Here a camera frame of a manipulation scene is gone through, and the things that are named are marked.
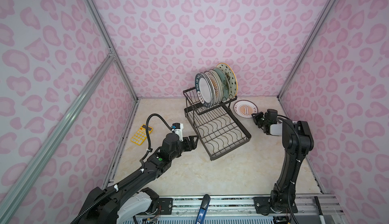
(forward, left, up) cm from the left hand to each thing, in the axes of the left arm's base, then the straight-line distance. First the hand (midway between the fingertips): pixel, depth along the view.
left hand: (195, 135), depth 80 cm
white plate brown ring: (+17, -9, +18) cm, 26 cm away
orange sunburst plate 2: (+32, -36, -17) cm, 51 cm away
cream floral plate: (+20, -14, +17) cm, 30 cm away
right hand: (+25, -40, -14) cm, 49 cm away
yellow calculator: (+10, +36, -16) cm, 41 cm away
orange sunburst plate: (+18, -12, +19) cm, 29 cm away
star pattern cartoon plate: (+26, -21, +16) cm, 37 cm away
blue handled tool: (-31, -3, -12) cm, 34 cm away
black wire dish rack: (+14, -14, -15) cm, 25 cm away
